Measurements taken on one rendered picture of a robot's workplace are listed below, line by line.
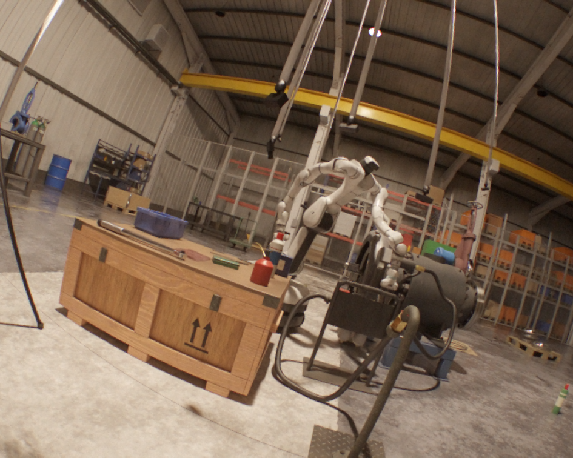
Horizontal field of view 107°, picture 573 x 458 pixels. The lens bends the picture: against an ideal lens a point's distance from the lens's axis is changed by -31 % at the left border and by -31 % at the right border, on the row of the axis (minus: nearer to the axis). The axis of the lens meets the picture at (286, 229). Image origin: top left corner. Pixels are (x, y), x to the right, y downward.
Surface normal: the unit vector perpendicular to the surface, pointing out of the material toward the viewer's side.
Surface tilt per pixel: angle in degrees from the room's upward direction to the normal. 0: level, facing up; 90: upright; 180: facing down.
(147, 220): 90
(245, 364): 90
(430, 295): 89
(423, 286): 82
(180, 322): 90
